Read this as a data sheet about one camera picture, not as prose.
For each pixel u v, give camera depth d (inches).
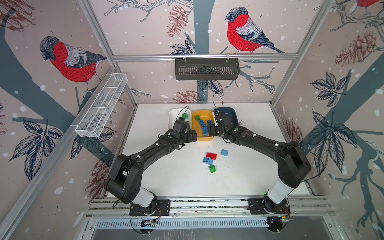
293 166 18.0
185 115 43.5
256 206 28.7
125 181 17.0
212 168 33.6
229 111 43.3
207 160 34.6
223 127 26.5
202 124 41.2
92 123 27.7
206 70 41.9
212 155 35.3
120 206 29.8
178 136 26.6
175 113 42.3
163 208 28.8
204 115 43.1
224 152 36.7
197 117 43.6
